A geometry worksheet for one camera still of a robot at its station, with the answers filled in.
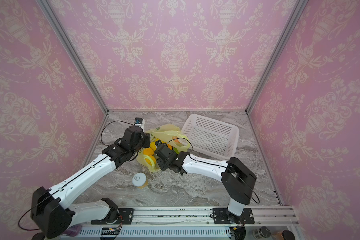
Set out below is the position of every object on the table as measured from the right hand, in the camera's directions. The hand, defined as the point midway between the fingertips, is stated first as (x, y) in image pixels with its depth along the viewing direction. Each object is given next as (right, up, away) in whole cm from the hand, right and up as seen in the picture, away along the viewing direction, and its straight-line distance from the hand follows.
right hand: (163, 158), depth 84 cm
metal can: (+44, -26, -22) cm, 56 cm away
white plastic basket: (+30, +10, +22) cm, 38 cm away
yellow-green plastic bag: (+5, +14, -10) cm, 18 cm away
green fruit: (+7, +5, -1) cm, 8 cm away
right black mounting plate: (+29, -26, -11) cm, 41 cm away
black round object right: (+54, -26, -23) cm, 64 cm away
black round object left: (-48, -27, -23) cm, 60 cm away
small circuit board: (-25, -33, -11) cm, 43 cm away
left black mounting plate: (-17, -27, -10) cm, 34 cm away
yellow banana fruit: (-5, +2, -16) cm, 17 cm away
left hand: (-8, +13, -4) cm, 16 cm away
